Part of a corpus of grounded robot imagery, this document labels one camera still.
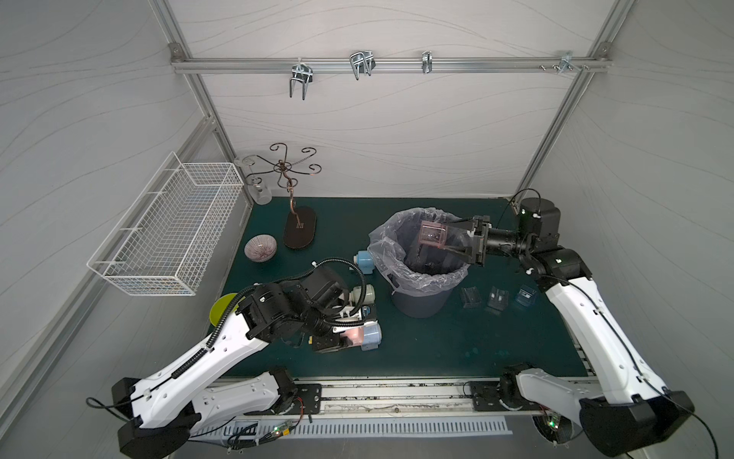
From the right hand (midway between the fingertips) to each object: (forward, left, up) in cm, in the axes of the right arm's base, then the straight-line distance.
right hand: (441, 231), depth 62 cm
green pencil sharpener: (-1, +17, -30) cm, 35 cm away
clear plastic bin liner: (-4, +6, -9) cm, 11 cm away
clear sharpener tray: (+3, -16, -37) cm, 41 cm away
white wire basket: (0, +66, -5) cm, 66 cm away
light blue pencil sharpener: (-13, +16, -30) cm, 36 cm away
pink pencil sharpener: (-19, +18, -13) cm, 29 cm away
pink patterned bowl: (+18, +59, -35) cm, 71 cm away
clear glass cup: (+29, +57, -16) cm, 66 cm away
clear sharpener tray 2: (+3, -25, -38) cm, 46 cm away
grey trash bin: (-1, 0, -38) cm, 38 cm away
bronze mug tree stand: (+30, +46, -34) cm, 65 cm away
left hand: (-17, +20, -16) cm, 31 cm away
